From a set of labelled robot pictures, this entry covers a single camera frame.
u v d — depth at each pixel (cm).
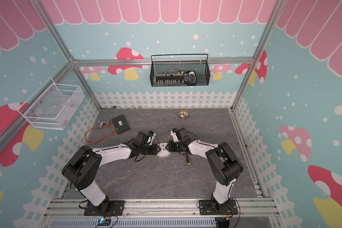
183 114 116
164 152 92
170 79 89
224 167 48
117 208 74
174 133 87
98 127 109
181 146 73
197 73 94
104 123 109
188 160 90
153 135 88
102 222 73
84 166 48
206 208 73
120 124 108
